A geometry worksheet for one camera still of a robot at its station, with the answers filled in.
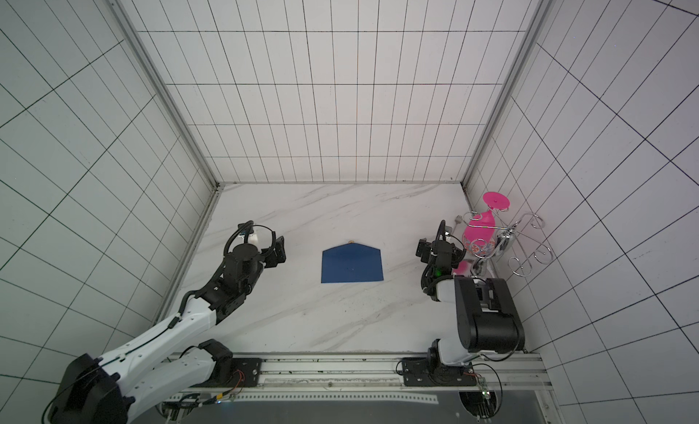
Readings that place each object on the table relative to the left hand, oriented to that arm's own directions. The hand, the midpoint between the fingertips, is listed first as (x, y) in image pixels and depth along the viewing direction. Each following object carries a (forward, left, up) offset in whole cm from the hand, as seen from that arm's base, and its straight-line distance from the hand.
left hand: (268, 244), depth 83 cm
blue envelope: (+1, -26, -14) cm, 29 cm away
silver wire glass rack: (-6, -66, +13) cm, 68 cm away
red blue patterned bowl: (+7, -73, -13) cm, 74 cm away
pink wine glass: (+2, -65, +3) cm, 65 cm away
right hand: (+8, -58, -8) cm, 59 cm away
